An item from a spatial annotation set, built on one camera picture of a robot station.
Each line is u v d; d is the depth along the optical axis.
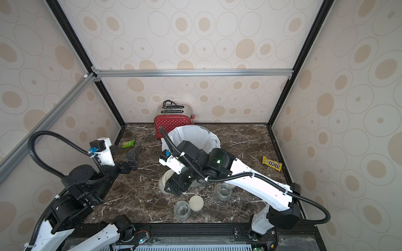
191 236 0.73
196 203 0.82
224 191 0.87
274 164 0.97
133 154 1.03
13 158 0.52
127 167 0.51
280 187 0.40
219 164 0.40
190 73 1.64
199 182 0.53
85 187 0.39
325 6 0.67
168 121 1.00
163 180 0.56
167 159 0.51
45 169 0.34
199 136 0.83
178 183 0.49
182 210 0.81
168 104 1.09
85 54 0.83
